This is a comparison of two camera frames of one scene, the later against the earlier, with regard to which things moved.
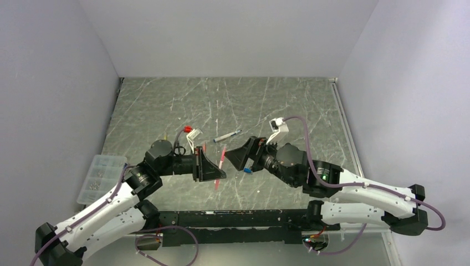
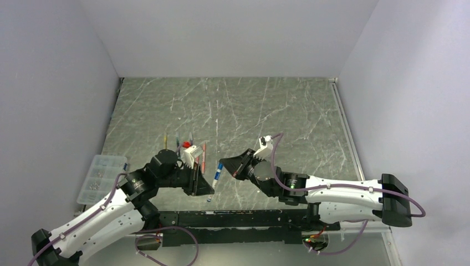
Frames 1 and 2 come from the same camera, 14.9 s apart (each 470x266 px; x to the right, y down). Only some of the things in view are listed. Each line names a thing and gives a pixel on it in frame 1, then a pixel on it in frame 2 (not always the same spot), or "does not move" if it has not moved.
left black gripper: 203,169 → 197,184
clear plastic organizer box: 106,173 does not move
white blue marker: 226,136 → 216,178
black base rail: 202,227 does not move
